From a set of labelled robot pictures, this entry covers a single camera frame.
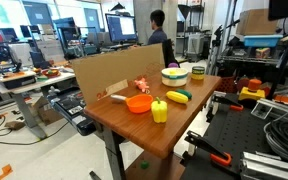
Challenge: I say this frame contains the pink plush toy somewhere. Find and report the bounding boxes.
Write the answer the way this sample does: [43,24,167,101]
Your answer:
[133,77,151,94]

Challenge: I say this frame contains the yellow toy bell pepper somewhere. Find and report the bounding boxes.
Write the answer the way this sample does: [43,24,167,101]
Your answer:
[150,96,169,124]

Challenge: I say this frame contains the yellow toy corn cob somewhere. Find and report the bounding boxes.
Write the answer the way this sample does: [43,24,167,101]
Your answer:
[165,90,190,105]

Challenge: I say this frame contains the green toy cucumber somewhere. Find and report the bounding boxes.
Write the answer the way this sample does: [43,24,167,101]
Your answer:
[176,88,193,100]

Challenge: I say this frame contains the white bowl green stripe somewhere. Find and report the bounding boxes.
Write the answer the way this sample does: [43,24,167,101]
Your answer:
[160,67,189,88]

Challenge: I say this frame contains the brown cardboard board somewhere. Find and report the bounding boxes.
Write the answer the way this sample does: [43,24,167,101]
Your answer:
[70,42,166,106]

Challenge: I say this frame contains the black office chair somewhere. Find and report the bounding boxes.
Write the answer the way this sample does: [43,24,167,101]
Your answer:
[161,38,181,68]

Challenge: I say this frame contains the person in dark shirt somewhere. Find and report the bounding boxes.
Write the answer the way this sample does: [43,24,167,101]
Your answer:
[146,9,169,46]

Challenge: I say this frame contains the black computer monitor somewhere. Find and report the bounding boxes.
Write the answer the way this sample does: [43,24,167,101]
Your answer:
[104,12,139,44]

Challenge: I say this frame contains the black treadmill device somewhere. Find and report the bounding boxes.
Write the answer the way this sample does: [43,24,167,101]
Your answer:
[46,86,98,137]

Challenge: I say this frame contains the small green ball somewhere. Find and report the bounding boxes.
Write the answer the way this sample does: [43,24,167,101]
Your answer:
[140,160,151,170]

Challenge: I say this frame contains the red plastic crate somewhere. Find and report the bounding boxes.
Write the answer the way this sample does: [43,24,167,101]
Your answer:
[215,76,239,95]

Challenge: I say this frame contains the large black orange clamp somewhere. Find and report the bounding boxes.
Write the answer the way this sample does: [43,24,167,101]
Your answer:
[184,130,233,168]

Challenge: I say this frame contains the small black orange clamp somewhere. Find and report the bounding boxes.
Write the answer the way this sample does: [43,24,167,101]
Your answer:
[211,94,245,113]

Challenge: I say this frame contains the red bowl with toys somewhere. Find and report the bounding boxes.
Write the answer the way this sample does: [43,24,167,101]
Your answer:
[41,67,62,80]

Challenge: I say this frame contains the black perforated breadboard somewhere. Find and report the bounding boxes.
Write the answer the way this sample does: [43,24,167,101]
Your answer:
[179,105,288,180]

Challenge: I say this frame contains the small cardboard box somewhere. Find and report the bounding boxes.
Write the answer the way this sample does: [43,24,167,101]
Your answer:
[33,95,64,126]

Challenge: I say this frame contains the yellow emergency stop button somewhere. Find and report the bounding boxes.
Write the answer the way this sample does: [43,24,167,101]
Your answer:
[238,78,267,102]

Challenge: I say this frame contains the white desk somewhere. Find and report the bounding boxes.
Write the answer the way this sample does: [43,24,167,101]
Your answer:
[0,68,77,140]

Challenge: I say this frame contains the small colourful box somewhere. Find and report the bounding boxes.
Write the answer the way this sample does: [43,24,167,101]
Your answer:
[254,47,272,60]

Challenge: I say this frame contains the blue plastic bin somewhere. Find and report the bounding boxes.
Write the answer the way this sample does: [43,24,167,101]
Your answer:
[242,34,284,48]

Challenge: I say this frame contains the black white tray box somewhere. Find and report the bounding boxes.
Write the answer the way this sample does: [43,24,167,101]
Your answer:
[0,69,38,90]

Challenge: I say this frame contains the brown cardboard box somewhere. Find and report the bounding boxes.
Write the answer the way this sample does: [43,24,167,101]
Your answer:
[235,7,283,37]

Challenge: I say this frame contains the brown foot pedal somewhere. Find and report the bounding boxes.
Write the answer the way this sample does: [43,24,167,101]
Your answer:
[4,120,26,131]

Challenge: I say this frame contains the black stand pole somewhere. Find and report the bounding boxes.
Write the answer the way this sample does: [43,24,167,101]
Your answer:
[266,0,288,101]

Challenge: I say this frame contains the aluminium extrusion bars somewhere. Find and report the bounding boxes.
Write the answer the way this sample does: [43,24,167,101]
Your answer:
[239,151,288,180]

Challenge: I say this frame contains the orange toy pan silver handle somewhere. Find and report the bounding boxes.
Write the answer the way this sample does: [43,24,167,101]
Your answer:
[110,93,154,115]

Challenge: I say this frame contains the metal wire shelf rack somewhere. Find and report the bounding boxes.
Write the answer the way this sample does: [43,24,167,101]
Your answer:
[206,0,288,78]

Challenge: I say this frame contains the aluminium frame bracket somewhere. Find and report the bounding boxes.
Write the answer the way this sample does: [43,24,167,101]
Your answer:
[250,97,288,122]

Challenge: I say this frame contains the black cable bundle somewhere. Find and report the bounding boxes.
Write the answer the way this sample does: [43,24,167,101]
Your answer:
[263,117,288,165]

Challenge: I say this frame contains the black floor cable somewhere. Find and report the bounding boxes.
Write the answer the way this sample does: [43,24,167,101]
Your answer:
[0,114,70,147]

